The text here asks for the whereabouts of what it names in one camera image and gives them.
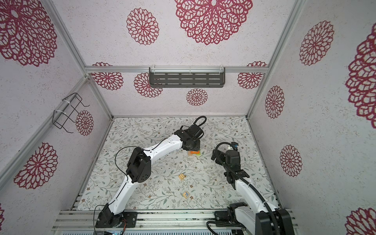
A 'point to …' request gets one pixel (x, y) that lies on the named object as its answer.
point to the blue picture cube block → (186, 194)
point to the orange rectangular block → (195, 152)
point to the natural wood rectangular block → (189, 153)
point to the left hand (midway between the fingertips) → (195, 148)
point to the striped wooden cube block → (181, 176)
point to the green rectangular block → (199, 154)
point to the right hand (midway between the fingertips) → (220, 151)
